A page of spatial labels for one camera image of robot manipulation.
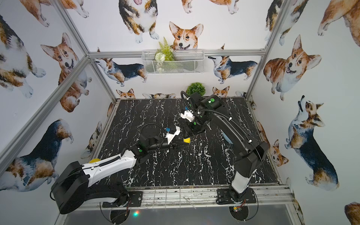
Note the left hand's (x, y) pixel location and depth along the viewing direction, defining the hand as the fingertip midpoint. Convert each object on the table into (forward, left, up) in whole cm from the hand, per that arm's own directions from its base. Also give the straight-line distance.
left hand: (188, 140), depth 70 cm
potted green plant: (+48, -7, -7) cm, 49 cm away
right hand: (+1, +1, +3) cm, 3 cm away
